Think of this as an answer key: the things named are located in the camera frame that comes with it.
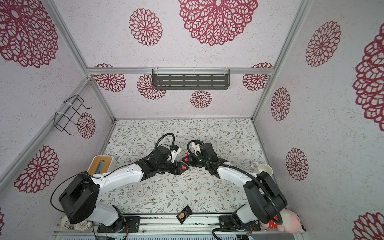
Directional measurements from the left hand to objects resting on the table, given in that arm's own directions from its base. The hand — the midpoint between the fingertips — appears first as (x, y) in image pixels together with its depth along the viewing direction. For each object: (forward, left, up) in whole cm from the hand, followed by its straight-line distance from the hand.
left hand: (185, 169), depth 82 cm
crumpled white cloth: (-25, +48, -7) cm, 54 cm away
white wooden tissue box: (+7, +51, -5) cm, 51 cm away
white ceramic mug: (+3, -45, -5) cm, 45 cm away
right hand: (+5, +1, +3) cm, 6 cm away
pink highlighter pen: (+4, -1, +3) cm, 5 cm away
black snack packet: (-21, 0, -7) cm, 22 cm away
